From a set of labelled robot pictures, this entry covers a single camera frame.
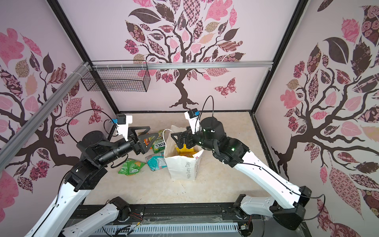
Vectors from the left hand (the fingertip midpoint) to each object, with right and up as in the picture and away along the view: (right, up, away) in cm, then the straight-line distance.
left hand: (154, 134), depth 57 cm
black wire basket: (-34, +36, +38) cm, 63 cm away
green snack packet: (-21, -21, +27) cm, 40 cm away
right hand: (+10, +2, +5) cm, 11 cm away
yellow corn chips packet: (+10, -13, +33) cm, 37 cm away
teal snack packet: (-8, -19, +33) cm, 39 cm away
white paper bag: (+8, -17, +15) cm, 24 cm away
